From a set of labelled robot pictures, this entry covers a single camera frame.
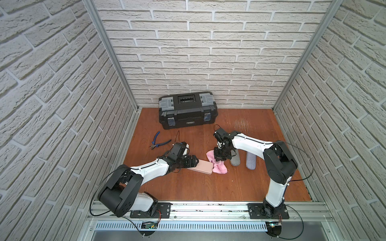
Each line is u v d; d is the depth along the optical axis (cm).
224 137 71
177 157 69
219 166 85
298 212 75
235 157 89
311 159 85
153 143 97
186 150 73
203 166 85
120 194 42
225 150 77
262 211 73
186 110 95
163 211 73
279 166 49
